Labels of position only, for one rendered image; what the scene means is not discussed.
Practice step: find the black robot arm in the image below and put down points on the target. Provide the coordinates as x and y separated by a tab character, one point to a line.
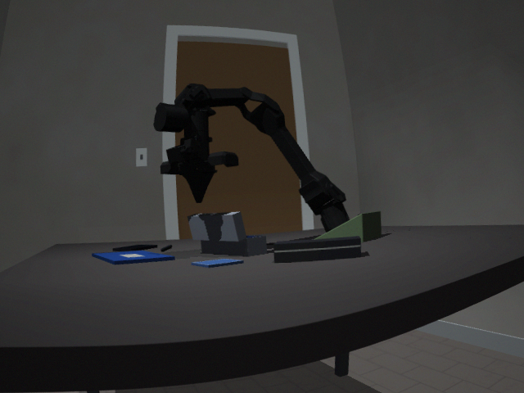
267	118

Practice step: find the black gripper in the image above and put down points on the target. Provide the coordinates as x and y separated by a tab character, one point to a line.
199	167

